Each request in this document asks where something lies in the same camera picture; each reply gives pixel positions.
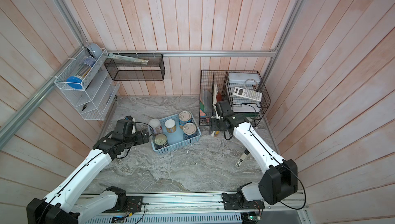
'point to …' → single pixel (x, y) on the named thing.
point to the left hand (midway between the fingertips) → (141, 137)
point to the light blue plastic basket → (175, 139)
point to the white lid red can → (156, 126)
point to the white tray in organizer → (244, 78)
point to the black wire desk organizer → (215, 87)
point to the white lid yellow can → (170, 126)
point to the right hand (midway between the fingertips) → (215, 122)
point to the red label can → (160, 141)
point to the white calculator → (248, 94)
